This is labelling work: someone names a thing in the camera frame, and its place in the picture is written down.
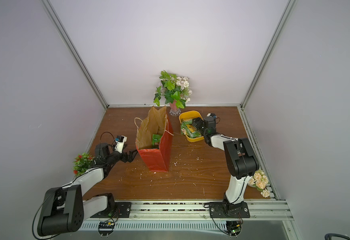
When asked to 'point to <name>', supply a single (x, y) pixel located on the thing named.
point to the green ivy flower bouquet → (173, 88)
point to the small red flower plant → (82, 163)
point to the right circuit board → (233, 228)
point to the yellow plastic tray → (191, 114)
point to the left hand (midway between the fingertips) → (132, 147)
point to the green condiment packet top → (156, 138)
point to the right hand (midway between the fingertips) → (198, 118)
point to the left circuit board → (106, 228)
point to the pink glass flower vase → (174, 111)
